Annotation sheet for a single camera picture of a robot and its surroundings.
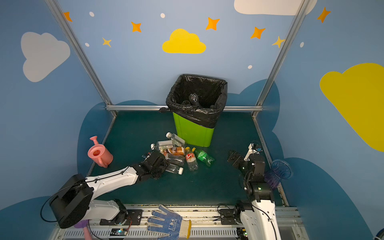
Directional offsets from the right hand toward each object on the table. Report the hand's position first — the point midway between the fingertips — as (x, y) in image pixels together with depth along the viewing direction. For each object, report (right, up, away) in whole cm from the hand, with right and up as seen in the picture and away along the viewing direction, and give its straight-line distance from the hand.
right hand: (238, 152), depth 76 cm
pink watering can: (-79, -2, +10) cm, 80 cm away
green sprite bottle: (-17, -6, +16) cm, 24 cm away
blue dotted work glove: (-33, -35, -5) cm, 48 cm away
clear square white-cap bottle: (-35, +4, +24) cm, 43 cm away
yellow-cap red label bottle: (-25, -8, +18) cm, 31 cm away
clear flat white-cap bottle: (-44, +1, +20) cm, 48 cm away
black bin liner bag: (-20, +32, +21) cm, 43 cm away
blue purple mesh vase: (+21, -9, -1) cm, 23 cm away
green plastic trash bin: (-23, +9, +25) cm, 35 cm away
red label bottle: (-35, -12, +11) cm, 39 cm away
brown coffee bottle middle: (-35, -2, +17) cm, 39 cm away
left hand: (-37, -10, +11) cm, 39 cm away
